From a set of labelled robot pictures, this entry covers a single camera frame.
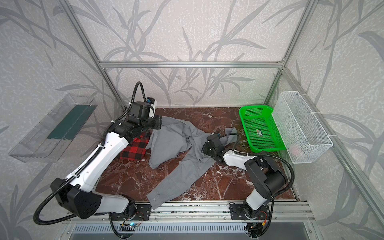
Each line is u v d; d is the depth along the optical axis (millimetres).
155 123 677
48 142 639
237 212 730
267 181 451
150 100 665
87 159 430
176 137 909
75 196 376
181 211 752
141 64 943
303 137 616
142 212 723
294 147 742
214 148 714
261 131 1050
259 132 1050
